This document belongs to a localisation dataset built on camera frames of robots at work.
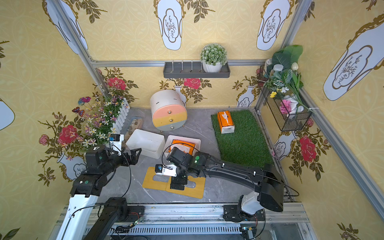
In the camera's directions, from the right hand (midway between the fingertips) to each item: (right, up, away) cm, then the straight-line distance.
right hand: (178, 163), depth 77 cm
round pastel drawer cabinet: (-7, +29, +15) cm, 33 cm away
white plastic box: (-21, +6, +25) cm, 33 cm away
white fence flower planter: (-48, +25, +15) cm, 56 cm away
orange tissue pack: (+29, +21, +24) cm, 43 cm away
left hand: (-25, +8, -3) cm, 26 cm away
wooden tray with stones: (-35, +20, +33) cm, 52 cm away
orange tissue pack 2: (+4, +7, +10) cm, 13 cm away
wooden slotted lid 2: (+10, -17, +5) cm, 21 cm away
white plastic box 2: (+10, +9, +15) cm, 20 cm away
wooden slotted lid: (-17, -13, +7) cm, 22 cm away
